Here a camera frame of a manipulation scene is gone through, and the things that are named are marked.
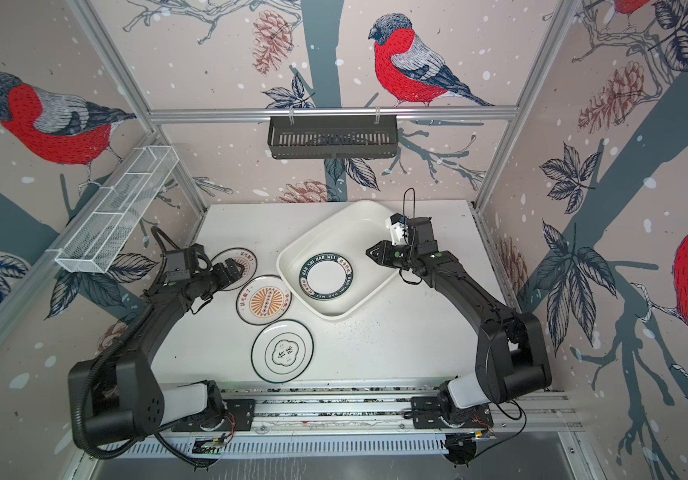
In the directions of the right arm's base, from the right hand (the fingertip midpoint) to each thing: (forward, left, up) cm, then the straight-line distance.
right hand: (367, 255), depth 84 cm
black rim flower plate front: (-22, +24, -17) cm, 37 cm away
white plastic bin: (+22, +7, -15) cm, 28 cm away
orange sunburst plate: (-6, +34, -17) cm, 38 cm away
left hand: (-5, +41, -4) cm, 42 cm away
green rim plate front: (+3, +14, -16) cm, 21 cm away
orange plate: (+11, +46, -16) cm, 50 cm away
